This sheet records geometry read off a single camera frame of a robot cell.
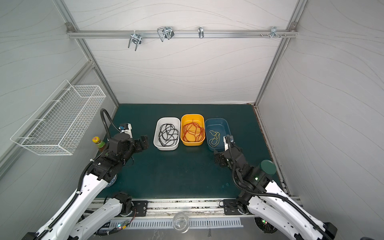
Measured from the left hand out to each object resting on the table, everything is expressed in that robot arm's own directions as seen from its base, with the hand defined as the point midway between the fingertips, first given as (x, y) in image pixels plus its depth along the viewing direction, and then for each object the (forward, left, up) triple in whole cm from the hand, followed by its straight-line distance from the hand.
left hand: (141, 135), depth 76 cm
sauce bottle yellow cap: (-2, +24, -7) cm, 26 cm away
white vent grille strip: (-35, -16, -23) cm, 45 cm away
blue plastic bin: (+22, -43, -24) cm, 54 cm away
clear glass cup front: (-35, -23, -14) cm, 44 cm away
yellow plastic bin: (+26, -21, -16) cm, 37 cm away
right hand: (-3, -44, -2) cm, 44 cm away
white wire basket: (-1, +36, +10) cm, 37 cm away
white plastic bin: (+25, -12, -19) cm, 34 cm away
